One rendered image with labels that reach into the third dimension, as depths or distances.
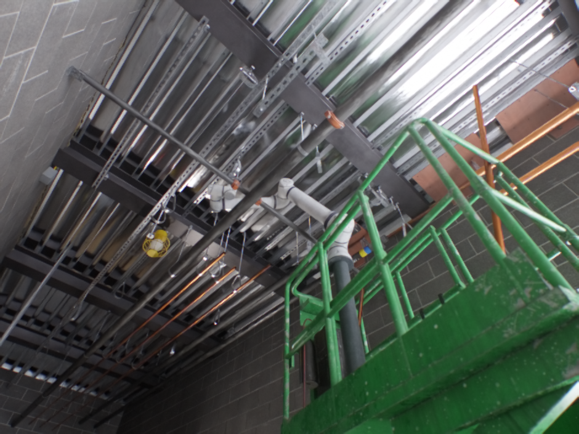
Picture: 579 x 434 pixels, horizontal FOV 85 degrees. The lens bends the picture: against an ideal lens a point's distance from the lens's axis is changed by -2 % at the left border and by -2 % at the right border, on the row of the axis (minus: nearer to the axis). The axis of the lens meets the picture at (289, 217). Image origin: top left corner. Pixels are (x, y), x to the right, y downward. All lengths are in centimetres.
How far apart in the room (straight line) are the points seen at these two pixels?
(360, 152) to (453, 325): 201
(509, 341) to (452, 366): 19
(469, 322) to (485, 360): 11
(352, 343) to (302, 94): 180
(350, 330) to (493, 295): 109
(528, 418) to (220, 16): 253
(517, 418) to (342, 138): 222
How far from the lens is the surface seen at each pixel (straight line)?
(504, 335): 106
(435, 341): 120
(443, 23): 205
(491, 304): 110
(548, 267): 112
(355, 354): 196
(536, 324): 103
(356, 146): 287
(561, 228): 175
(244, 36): 257
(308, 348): 224
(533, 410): 113
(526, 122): 361
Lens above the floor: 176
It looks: 51 degrees up
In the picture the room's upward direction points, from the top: straight up
